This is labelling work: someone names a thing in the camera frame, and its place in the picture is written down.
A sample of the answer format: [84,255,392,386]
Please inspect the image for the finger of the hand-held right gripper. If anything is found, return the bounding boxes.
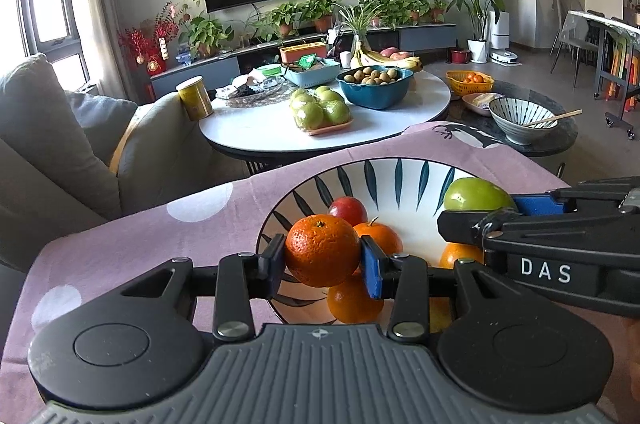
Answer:
[437,208,522,251]
[512,183,584,216]

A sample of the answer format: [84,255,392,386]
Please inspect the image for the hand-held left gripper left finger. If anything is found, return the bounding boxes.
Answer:
[120,234,287,341]

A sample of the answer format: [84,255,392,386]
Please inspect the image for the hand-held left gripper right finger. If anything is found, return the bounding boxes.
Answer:
[360,236,507,344]

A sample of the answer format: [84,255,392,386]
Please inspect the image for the small orange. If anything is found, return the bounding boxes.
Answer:
[438,241,486,270]

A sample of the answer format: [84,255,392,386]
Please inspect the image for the green apple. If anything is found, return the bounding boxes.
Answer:
[443,177,516,213]

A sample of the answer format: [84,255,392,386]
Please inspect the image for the large textured orange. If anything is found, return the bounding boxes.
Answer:
[284,214,362,288]

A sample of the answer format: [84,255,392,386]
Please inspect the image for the red apple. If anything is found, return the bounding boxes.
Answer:
[327,196,369,228]

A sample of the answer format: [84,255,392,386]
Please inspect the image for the large striped white bowl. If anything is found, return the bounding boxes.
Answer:
[255,158,519,336]

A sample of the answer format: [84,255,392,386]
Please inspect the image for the yellow-orange citrus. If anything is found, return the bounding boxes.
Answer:
[429,296,455,334]

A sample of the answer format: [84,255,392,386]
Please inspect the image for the dark glass table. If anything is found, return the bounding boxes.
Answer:
[414,73,580,161]

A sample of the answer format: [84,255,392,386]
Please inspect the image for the small striped bowl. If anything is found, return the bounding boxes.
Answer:
[488,97,560,147]

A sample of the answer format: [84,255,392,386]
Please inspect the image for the wooden chopsticks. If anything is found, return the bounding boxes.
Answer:
[522,108,584,129]

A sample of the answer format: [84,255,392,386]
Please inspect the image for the pink plate with food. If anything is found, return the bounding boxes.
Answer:
[460,92,506,118]

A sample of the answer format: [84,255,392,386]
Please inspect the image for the round white table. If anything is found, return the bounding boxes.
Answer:
[198,68,453,156]

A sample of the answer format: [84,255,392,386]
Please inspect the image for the orange basket of tangerines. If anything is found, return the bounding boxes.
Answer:
[444,69,495,98]

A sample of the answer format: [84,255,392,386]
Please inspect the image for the grey cushion with yellow trim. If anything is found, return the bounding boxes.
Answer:
[110,92,217,196]

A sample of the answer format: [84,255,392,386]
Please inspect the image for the blue bowl of kiwis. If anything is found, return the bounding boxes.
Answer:
[335,64,415,111]

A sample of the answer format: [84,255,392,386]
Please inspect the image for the stack of colourful stools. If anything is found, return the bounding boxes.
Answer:
[607,36,640,110]

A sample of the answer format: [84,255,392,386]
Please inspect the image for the tray of green apples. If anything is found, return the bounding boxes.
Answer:
[288,85,354,138]

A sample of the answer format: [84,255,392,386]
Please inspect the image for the tall plant in white pot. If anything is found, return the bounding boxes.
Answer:
[447,0,506,64]

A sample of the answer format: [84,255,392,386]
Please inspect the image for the grey dining chair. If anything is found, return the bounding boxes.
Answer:
[549,23,601,75]

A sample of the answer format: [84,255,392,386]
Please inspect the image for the glass tray of snacks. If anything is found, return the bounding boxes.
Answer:
[214,73,286,108]

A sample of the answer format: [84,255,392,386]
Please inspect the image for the yellow canister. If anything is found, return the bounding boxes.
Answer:
[176,75,215,122]

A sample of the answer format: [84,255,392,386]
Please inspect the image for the bunch of bananas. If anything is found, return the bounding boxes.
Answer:
[349,46,424,73]

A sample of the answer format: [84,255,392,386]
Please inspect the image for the grey television cabinet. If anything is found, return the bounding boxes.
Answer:
[149,22,457,98]

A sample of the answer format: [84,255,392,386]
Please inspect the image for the marble top dining table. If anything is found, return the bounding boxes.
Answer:
[567,9,640,136]

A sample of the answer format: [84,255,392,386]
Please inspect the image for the blue plastic basket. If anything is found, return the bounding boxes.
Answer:
[282,57,342,89]

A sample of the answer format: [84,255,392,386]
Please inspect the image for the orange rectangular box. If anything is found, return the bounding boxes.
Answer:
[278,42,329,65]

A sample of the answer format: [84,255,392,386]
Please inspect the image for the potted green plant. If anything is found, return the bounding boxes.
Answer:
[259,2,301,38]
[427,0,451,24]
[357,0,396,28]
[299,0,336,33]
[394,0,431,23]
[187,14,236,58]

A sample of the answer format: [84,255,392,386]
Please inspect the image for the spider plant in glass vase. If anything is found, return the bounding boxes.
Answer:
[332,3,381,60]

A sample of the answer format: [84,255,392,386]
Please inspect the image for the light grey pillow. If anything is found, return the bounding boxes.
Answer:
[65,90,139,171]

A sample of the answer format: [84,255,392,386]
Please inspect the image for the grey sofa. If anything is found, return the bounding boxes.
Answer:
[0,53,251,276]

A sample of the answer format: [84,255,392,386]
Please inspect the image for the red festive decoration plant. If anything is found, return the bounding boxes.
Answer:
[117,2,181,76]

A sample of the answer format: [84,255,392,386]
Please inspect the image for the beige curtain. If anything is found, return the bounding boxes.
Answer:
[67,0,132,101]

